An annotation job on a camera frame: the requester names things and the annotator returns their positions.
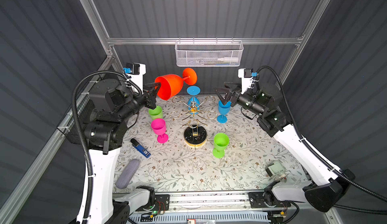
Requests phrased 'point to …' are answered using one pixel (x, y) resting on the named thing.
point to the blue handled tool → (140, 148)
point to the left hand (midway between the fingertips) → (159, 83)
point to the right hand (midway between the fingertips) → (221, 88)
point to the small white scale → (275, 169)
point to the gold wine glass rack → (195, 134)
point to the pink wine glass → (158, 127)
